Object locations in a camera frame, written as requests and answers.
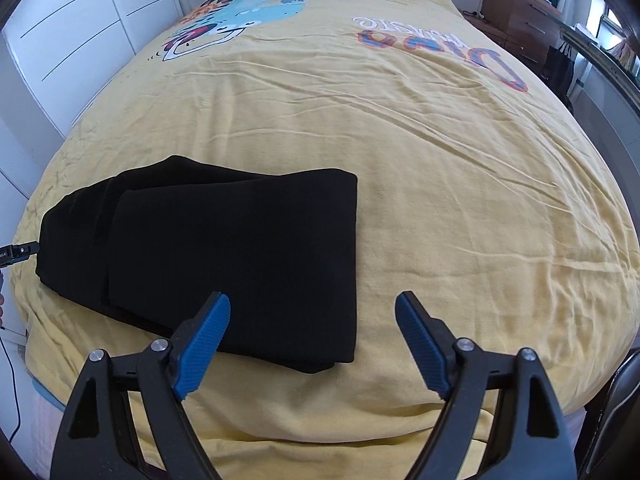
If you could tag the black pants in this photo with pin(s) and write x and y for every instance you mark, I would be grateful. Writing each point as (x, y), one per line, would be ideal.
(150, 245)

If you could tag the person's left hand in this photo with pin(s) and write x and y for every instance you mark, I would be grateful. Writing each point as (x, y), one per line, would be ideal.
(2, 301)

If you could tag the brown wooden dresser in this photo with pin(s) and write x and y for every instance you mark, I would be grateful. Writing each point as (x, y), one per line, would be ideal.
(525, 28)

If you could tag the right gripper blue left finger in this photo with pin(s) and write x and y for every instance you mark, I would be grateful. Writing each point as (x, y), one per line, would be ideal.
(195, 343)

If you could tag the yellow printed bed cover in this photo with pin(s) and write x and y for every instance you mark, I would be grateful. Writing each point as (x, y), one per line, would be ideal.
(477, 190)

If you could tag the black bag by dresser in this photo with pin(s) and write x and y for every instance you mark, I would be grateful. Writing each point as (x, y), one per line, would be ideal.
(558, 72)

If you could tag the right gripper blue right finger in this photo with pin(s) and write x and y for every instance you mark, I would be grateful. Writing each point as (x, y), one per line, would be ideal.
(430, 342)

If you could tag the white wardrobe with drawers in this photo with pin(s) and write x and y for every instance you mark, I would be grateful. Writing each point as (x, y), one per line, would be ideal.
(56, 57)

